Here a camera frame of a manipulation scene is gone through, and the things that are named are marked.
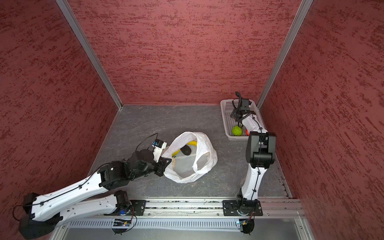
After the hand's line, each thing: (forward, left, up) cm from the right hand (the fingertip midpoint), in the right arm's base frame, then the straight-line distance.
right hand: (236, 117), depth 100 cm
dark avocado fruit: (-21, +35, -5) cm, 41 cm away
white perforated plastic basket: (+16, +4, -4) cm, 17 cm away
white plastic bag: (-31, +35, -11) cm, 48 cm away
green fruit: (-8, +1, -4) cm, 9 cm away
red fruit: (-7, -7, -8) cm, 13 cm away
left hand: (-36, +41, +9) cm, 56 cm away
